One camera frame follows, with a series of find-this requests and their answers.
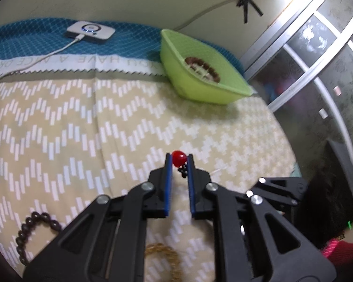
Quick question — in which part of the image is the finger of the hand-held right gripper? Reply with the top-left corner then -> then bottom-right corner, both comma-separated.
246,177 -> 309,212

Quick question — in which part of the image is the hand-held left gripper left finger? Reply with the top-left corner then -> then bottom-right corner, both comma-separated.
24,153 -> 174,282

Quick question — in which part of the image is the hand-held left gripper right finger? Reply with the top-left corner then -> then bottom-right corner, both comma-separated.
188,153 -> 337,282

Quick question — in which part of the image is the red bead charm black cord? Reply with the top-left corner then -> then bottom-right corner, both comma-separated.
171,150 -> 189,178

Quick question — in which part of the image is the green plastic basket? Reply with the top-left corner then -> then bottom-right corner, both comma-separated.
160,29 -> 253,106

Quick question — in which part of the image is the large brown bead bracelet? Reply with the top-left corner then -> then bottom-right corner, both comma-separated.
184,56 -> 222,85

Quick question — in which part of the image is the pink cloth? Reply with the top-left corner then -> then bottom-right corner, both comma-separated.
321,238 -> 353,268

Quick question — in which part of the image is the beige chevron blanket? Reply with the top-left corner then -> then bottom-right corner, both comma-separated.
0,70 -> 297,282

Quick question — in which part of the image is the white flat electronic device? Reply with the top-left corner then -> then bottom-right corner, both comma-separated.
66,20 -> 116,43

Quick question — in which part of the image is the blue patterned bed sheet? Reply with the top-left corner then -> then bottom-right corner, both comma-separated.
0,18 -> 245,75

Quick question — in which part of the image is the tan bead bracelet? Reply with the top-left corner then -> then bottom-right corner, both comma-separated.
144,242 -> 183,282

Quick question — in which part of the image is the dark small bead bracelet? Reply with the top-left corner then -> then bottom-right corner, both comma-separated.
16,211 -> 62,266

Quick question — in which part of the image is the aluminium window frame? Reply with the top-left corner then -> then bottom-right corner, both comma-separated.
244,0 -> 353,183

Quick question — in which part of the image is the white device cable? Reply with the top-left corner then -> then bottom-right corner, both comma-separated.
0,35 -> 84,88

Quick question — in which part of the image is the white wall cable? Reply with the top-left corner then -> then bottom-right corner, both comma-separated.
172,0 -> 242,33

